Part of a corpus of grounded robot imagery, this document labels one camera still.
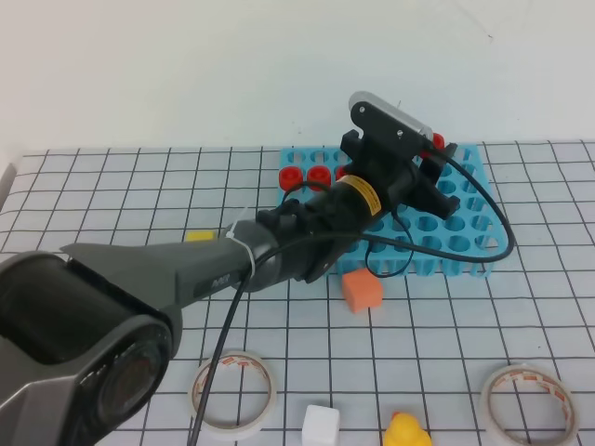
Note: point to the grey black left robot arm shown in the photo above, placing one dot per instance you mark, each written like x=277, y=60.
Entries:
x=86, y=337

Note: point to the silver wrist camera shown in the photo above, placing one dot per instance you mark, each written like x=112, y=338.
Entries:
x=385, y=123

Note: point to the yellow rubber duck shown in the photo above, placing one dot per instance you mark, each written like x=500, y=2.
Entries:
x=405, y=430

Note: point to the white grid pattern cloth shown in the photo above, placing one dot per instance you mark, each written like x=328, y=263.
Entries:
x=433, y=341

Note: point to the orange foam cube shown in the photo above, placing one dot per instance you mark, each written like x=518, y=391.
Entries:
x=361, y=290

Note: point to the white tape roll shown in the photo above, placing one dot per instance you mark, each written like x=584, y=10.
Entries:
x=246, y=387
x=527, y=374

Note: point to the white zip tie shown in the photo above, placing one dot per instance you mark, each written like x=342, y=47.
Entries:
x=230, y=234

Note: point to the left white tape roll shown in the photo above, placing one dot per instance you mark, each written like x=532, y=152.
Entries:
x=246, y=387

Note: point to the blue test tube rack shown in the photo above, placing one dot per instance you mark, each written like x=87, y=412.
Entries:
x=472, y=230

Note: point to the right white tape roll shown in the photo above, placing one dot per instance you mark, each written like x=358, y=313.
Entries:
x=527, y=374

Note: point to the white foam cube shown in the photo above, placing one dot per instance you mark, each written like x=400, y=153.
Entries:
x=320, y=426

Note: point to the yellow foam cube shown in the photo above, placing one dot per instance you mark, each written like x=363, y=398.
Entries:
x=200, y=235

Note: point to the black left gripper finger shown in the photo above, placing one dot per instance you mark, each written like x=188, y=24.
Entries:
x=431, y=166
x=425, y=197

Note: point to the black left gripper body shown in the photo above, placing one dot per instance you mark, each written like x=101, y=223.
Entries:
x=388, y=168

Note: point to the red capped tube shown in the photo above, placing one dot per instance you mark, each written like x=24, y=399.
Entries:
x=438, y=144
x=319, y=177
x=340, y=172
x=289, y=177

